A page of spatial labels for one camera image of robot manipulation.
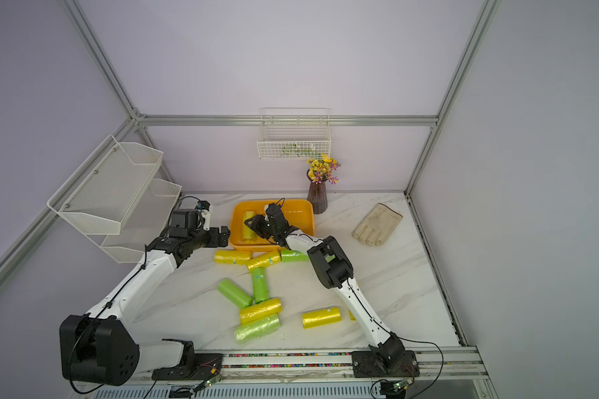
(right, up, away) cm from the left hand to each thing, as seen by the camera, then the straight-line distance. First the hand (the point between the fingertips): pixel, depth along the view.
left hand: (216, 235), depth 85 cm
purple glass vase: (+36, +16, +19) cm, 44 cm away
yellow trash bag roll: (+8, -1, +15) cm, 17 cm away
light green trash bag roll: (+16, -29, -9) cm, 34 cm away
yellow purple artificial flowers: (+38, +25, +10) cm, 47 cm away
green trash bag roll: (+26, -8, +8) cm, 28 cm away
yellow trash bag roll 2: (+3, -9, +8) cm, 12 cm away
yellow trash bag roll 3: (+16, -10, +7) cm, 20 cm away
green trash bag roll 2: (+15, -18, +1) cm, 24 cm away
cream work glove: (+63, +2, +21) cm, 66 cm away
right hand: (+6, +2, +19) cm, 20 cm away
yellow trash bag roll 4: (+16, -25, -5) cm, 30 cm away
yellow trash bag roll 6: (+45, -21, -18) cm, 53 cm away
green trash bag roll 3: (+4, -19, +1) cm, 20 cm away
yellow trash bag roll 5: (+37, -26, -7) cm, 46 cm away
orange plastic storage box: (+28, +8, +26) cm, 39 cm away
